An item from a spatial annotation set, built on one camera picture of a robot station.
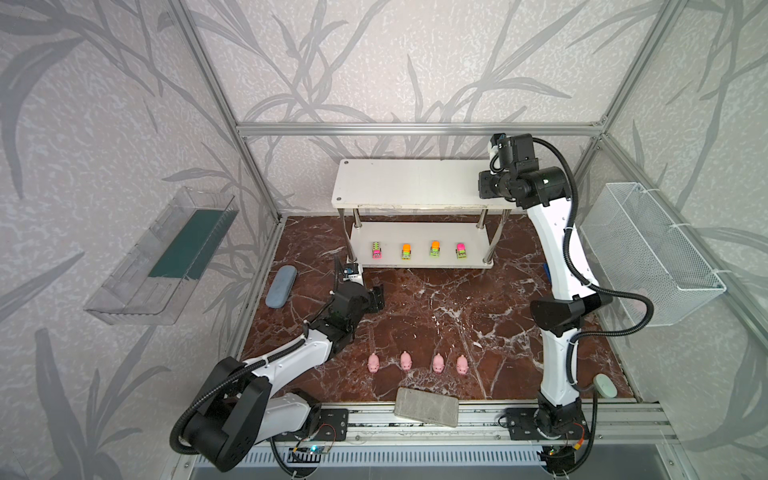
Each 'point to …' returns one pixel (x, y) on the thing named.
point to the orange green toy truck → (406, 250)
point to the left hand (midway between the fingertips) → (378, 278)
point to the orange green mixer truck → (435, 248)
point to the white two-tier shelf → (417, 213)
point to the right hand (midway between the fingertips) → (487, 172)
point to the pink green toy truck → (377, 253)
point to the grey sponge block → (427, 406)
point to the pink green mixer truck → (460, 249)
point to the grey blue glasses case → (281, 286)
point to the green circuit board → (311, 454)
